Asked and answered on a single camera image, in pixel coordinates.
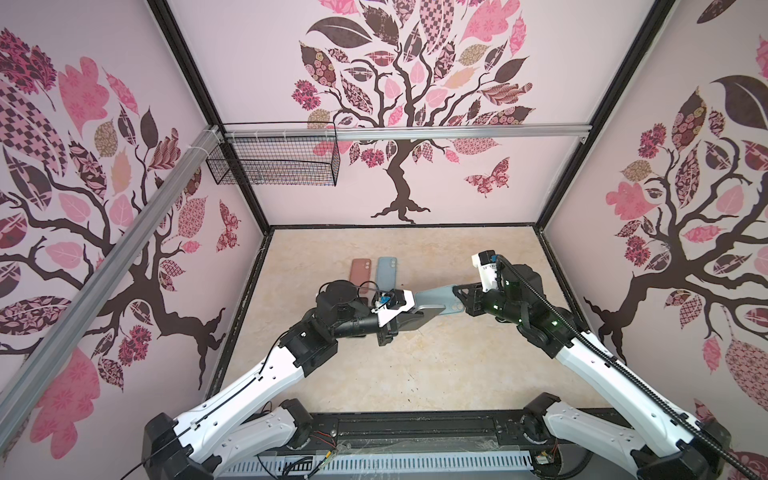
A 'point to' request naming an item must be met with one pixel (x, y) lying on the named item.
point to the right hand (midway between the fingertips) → (456, 285)
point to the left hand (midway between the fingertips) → (419, 316)
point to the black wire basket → (279, 153)
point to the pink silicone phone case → (360, 272)
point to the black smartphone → (418, 318)
